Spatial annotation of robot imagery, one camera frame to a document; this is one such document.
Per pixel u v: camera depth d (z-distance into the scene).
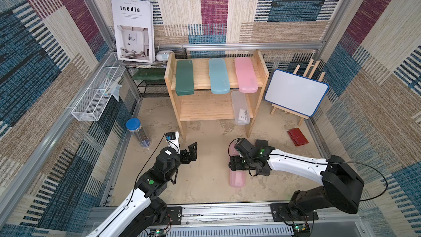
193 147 0.71
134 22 0.76
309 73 0.91
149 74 1.02
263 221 0.74
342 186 0.42
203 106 0.88
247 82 0.65
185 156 0.67
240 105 0.85
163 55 0.85
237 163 0.76
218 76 0.70
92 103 0.92
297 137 0.97
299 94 0.90
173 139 0.65
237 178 0.81
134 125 0.82
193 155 0.69
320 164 0.47
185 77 0.67
